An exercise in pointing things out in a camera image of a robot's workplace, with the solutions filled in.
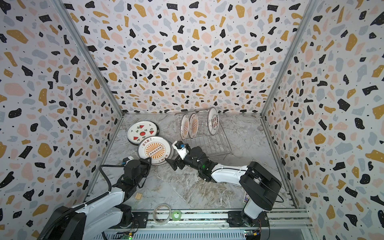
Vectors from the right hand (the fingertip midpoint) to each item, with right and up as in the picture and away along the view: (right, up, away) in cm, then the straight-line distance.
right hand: (169, 150), depth 77 cm
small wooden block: (-17, -25, +3) cm, 30 cm away
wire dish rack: (+18, +9, +29) cm, 36 cm away
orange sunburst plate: (-11, -1, +16) cm, 19 cm away
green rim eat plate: (-5, -9, +11) cm, 15 cm away
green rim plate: (+25, +17, +29) cm, 42 cm away
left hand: (-12, -4, +8) cm, 15 cm away
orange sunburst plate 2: (+11, +13, +26) cm, 31 cm away
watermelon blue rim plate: (-27, +10, +30) cm, 41 cm away
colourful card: (+41, -26, +3) cm, 48 cm away
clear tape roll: (-5, -34, -4) cm, 35 cm away
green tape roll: (+4, -32, 0) cm, 32 cm away
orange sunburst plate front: (+5, +12, +27) cm, 30 cm away
